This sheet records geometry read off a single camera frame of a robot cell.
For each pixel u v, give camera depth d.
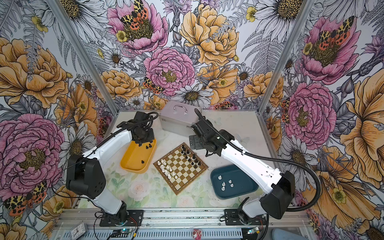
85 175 0.45
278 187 0.40
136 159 0.93
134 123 0.65
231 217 0.74
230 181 0.85
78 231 0.69
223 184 0.83
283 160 0.42
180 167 0.90
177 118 0.99
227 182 0.85
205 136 0.56
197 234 0.66
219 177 0.86
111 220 0.69
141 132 0.74
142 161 0.94
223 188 0.83
